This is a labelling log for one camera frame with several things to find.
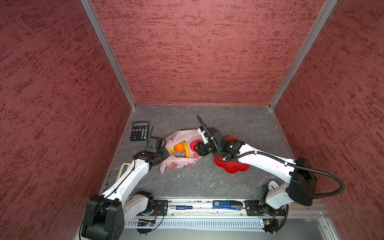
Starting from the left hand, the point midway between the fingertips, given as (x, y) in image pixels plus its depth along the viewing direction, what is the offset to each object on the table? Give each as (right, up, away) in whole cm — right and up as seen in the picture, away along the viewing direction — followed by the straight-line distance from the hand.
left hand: (166, 156), depth 86 cm
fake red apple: (+16, +8, -8) cm, 20 cm away
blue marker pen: (+9, -23, -12) cm, 28 cm away
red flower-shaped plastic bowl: (+40, -8, +4) cm, 41 cm away
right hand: (+18, +5, -7) cm, 20 cm away
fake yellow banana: (+12, +2, +6) cm, 14 cm away
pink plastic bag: (+8, -1, -4) cm, 9 cm away
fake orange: (+7, +4, +6) cm, 10 cm away
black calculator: (-22, +14, +17) cm, 31 cm away
